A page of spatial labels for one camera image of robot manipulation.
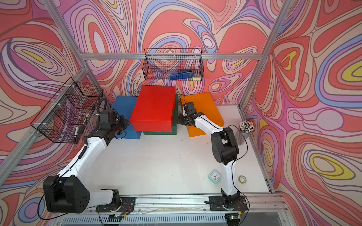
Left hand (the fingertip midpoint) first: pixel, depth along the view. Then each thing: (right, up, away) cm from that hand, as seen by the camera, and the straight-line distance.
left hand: (130, 119), depth 83 cm
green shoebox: (+26, -2, +2) cm, 26 cm away
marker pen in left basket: (-25, -7, -11) cm, 28 cm away
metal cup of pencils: (+70, -5, +1) cm, 70 cm away
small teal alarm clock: (+50, -33, -3) cm, 60 cm away
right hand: (+29, -3, +14) cm, 32 cm away
